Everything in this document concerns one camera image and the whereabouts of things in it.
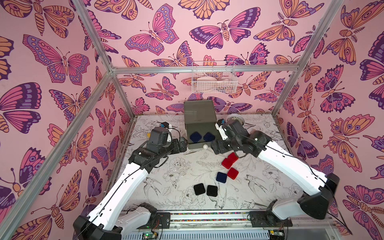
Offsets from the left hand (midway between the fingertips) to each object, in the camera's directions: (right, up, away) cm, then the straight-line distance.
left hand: (182, 141), depth 74 cm
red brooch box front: (+29, -20, +15) cm, 38 cm away
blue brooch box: (+22, -22, +14) cm, 34 cm away
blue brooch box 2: (+14, +1, +14) cm, 20 cm away
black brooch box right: (+16, -28, +8) cm, 33 cm away
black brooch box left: (+9, -27, +9) cm, 30 cm away
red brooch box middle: (+26, -15, +19) cm, 36 cm away
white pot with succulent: (+34, +15, +29) cm, 47 cm away
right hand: (+16, -2, 0) cm, 16 cm away
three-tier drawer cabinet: (+10, +12, +16) cm, 22 cm away
